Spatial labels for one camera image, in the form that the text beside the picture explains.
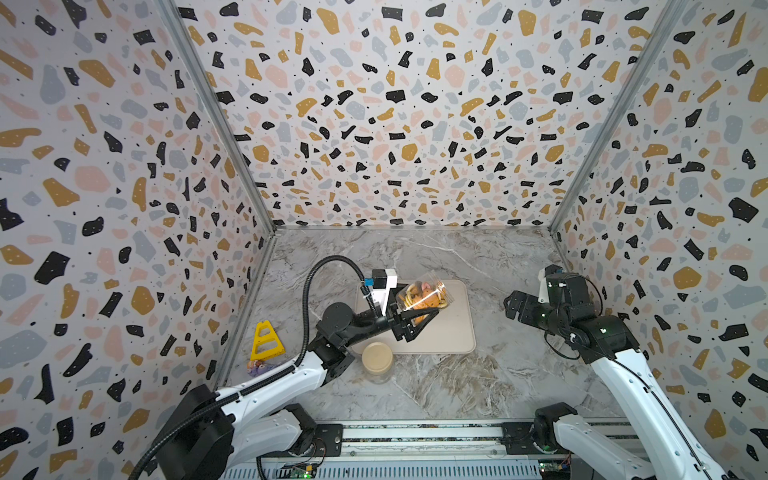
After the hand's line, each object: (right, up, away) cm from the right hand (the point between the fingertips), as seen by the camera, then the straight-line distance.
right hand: (521, 304), depth 75 cm
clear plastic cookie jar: (-25, +5, -13) cm, 28 cm away
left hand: (-24, +3, -13) cm, 27 cm away
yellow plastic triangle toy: (-69, -12, +15) cm, 72 cm away
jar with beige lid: (-36, -14, +2) cm, 39 cm away
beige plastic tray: (-15, -12, +17) cm, 26 cm away
